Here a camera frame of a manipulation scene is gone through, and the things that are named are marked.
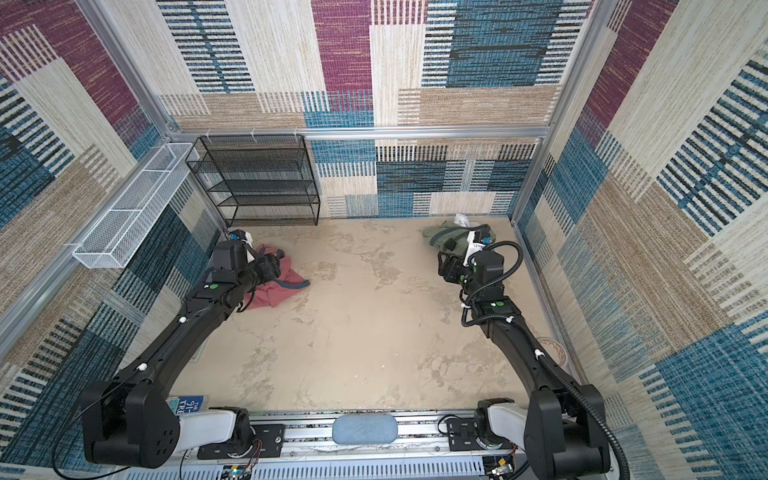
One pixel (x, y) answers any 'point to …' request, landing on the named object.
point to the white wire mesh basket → (123, 232)
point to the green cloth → (451, 239)
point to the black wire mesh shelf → (258, 180)
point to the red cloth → (269, 293)
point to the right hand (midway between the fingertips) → (446, 258)
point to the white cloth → (461, 220)
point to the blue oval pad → (365, 429)
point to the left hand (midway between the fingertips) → (270, 256)
